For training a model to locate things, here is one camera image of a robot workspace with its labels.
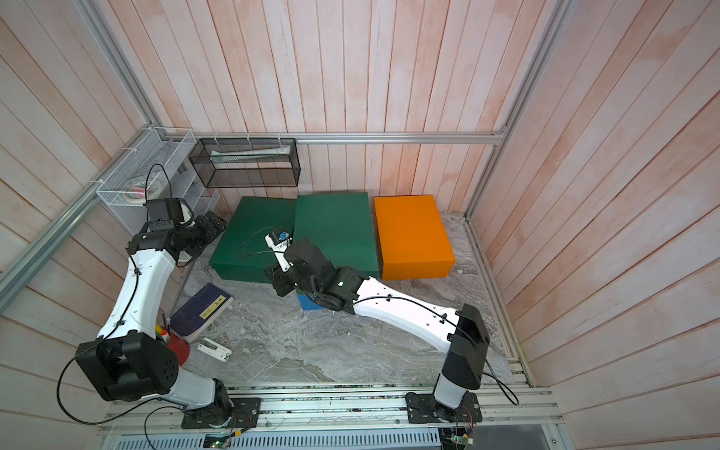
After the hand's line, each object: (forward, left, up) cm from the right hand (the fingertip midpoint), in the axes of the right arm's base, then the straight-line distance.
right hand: (269, 267), depth 69 cm
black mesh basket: (+52, +22, -4) cm, 57 cm away
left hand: (+15, +19, -3) cm, 24 cm away
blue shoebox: (-10, -11, 0) cm, 15 cm away
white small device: (-12, +21, -26) cm, 35 cm away
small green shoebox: (+18, +18, -17) cm, 31 cm away
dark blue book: (-1, +30, -26) cm, 40 cm away
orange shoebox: (+25, -42, -19) cm, 52 cm away
